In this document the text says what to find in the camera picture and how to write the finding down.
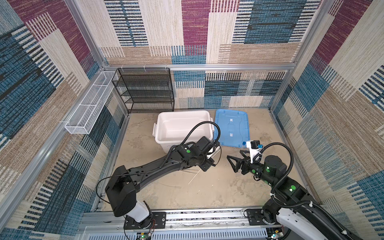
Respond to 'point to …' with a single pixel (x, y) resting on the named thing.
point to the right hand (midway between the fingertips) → (234, 157)
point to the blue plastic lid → (234, 127)
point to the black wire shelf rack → (145, 90)
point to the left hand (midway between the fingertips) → (209, 158)
